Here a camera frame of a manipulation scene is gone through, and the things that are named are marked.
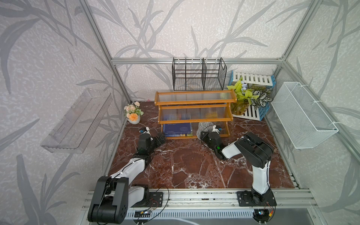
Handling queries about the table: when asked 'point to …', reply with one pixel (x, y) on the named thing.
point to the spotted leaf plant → (261, 96)
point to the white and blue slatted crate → (258, 113)
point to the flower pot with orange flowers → (133, 113)
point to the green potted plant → (244, 96)
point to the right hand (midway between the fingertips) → (200, 131)
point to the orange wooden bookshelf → (184, 114)
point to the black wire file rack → (198, 74)
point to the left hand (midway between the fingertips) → (160, 135)
